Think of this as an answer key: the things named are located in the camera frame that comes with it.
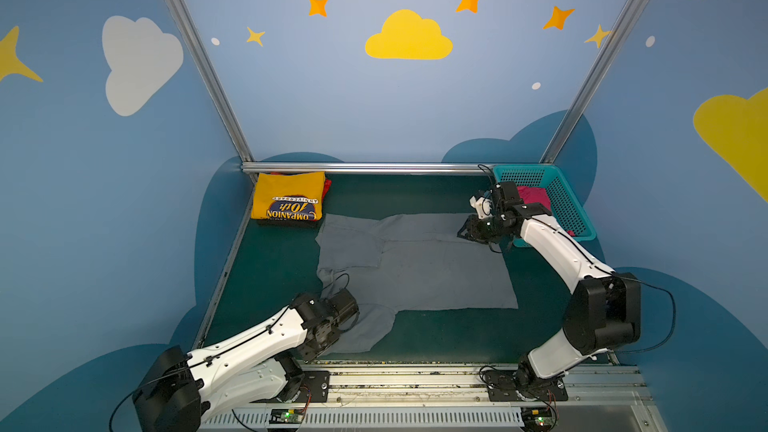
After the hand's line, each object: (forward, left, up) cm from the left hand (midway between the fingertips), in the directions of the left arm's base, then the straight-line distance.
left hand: (333, 348), depth 78 cm
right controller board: (-14, -51, -4) cm, 53 cm away
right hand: (+30, -37, +12) cm, 49 cm away
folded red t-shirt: (+59, +10, 0) cm, 60 cm away
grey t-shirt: (+28, -21, -4) cm, 35 cm away
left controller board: (-15, +10, -4) cm, 18 cm away
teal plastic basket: (+48, -79, +2) cm, 92 cm away
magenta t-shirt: (+56, -70, 0) cm, 90 cm away
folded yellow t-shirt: (+49, +19, +5) cm, 52 cm away
